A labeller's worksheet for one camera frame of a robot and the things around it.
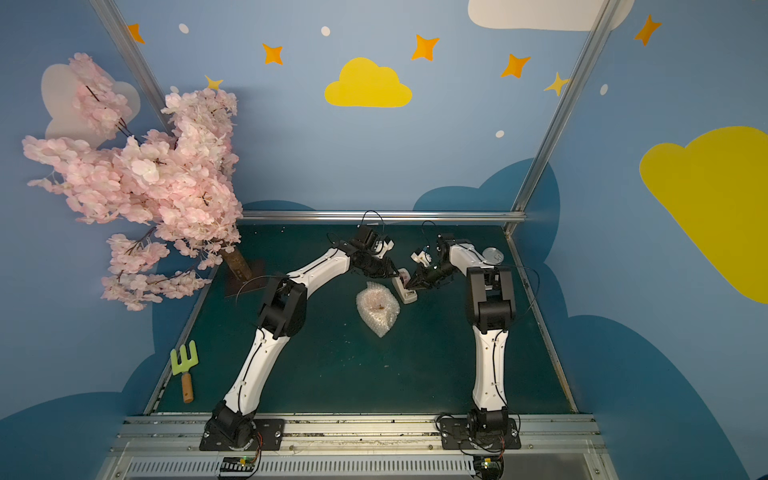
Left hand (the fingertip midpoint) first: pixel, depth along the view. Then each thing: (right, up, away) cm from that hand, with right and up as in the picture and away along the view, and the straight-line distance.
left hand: (398, 270), depth 102 cm
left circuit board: (-41, -47, -29) cm, 69 cm away
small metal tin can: (+35, +5, +5) cm, 36 cm away
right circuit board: (+22, -48, -29) cm, 60 cm away
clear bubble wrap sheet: (-7, -11, -13) cm, 18 cm away
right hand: (+5, -5, -2) cm, 7 cm away
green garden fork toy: (-63, -26, -16) cm, 70 cm away
